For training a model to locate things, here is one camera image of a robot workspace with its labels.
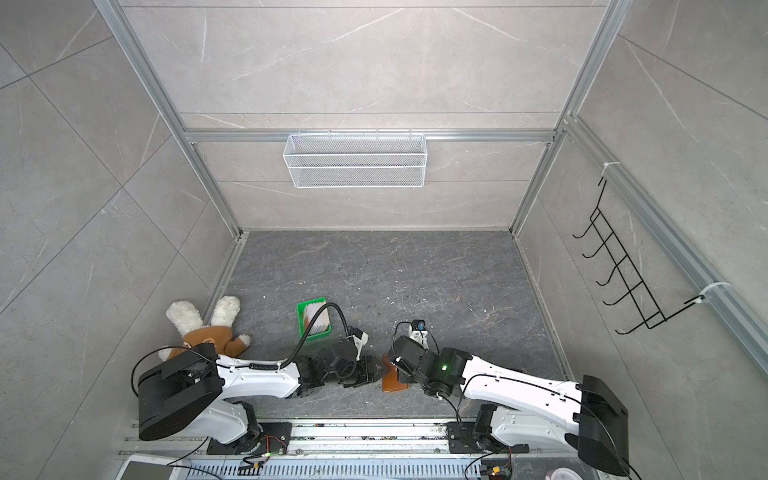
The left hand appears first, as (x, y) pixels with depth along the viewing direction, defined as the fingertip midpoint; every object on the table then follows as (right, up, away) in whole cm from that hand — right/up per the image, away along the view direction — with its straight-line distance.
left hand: (388, 368), depth 80 cm
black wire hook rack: (+56, +28, -12) cm, 64 cm away
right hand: (+4, +2, -1) cm, 5 cm away
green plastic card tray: (-28, +15, +13) cm, 35 cm away
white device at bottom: (-55, -17, -14) cm, 59 cm away
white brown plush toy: (-58, +12, +4) cm, 60 cm away
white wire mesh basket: (-12, +63, +21) cm, 68 cm away
